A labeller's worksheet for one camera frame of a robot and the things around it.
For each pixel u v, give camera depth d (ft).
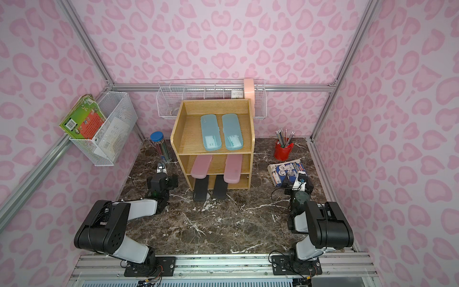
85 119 2.36
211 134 2.50
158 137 3.11
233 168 2.73
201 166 2.75
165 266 2.41
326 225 1.52
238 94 3.02
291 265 2.18
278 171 3.29
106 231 1.48
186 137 2.54
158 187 2.36
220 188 3.05
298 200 2.23
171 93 3.14
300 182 2.42
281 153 3.52
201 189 3.06
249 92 2.70
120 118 2.93
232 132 2.57
